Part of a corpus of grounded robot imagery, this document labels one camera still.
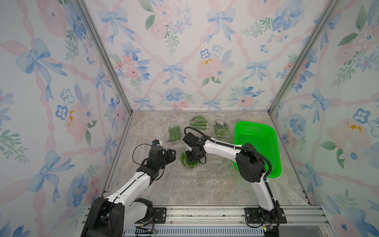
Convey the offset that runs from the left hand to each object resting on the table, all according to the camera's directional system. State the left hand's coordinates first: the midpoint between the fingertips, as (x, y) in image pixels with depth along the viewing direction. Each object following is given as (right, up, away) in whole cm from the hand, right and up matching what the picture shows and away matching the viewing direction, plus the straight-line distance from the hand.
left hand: (174, 151), depth 87 cm
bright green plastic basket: (+60, +7, +14) cm, 62 cm away
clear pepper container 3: (+7, -6, +5) cm, 11 cm away
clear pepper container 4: (+32, +13, +19) cm, 40 cm away
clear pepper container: (+17, +18, +21) cm, 33 cm away
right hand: (+10, -6, +6) cm, 13 cm away
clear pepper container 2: (-2, +10, +16) cm, 19 cm away
